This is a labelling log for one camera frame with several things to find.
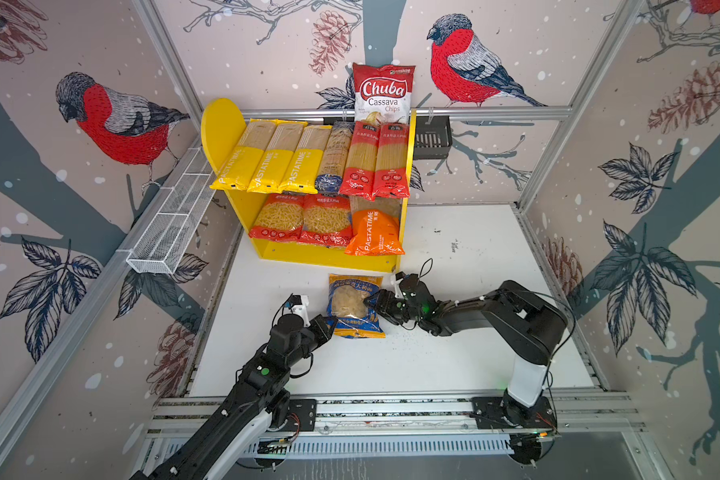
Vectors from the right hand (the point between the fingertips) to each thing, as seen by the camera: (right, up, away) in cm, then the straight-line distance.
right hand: (365, 312), depth 89 cm
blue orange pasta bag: (-6, +5, -1) cm, 8 cm away
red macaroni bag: (-28, +29, +6) cm, 41 cm away
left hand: (-7, +1, -11) cm, 13 cm away
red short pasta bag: (-12, +28, +4) cm, 31 cm away
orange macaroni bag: (+3, +24, 0) cm, 24 cm away
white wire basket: (-50, +24, -16) cm, 58 cm away
